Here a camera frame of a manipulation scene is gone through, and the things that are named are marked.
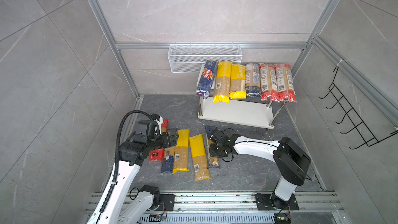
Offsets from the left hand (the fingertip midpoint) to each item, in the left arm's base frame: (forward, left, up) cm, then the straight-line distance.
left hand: (169, 133), depth 72 cm
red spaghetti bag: (-1, +9, -21) cm, 23 cm away
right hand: (-1, -21, -22) cm, 30 cm away
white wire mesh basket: (+52, -8, +7) cm, 53 cm away
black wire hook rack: (-2, -83, +10) cm, 83 cm away
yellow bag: (-8, -14, -21) cm, 26 cm away
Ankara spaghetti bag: (-9, -22, -17) cm, 29 cm away
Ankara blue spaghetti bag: (-6, +3, -20) cm, 21 cm away
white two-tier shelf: (+24, -50, -16) cm, 58 cm away
